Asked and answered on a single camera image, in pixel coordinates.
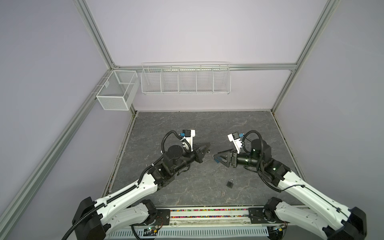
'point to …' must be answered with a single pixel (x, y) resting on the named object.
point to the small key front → (222, 193)
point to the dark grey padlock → (230, 183)
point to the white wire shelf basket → (186, 78)
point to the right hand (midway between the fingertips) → (216, 157)
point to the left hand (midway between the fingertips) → (210, 147)
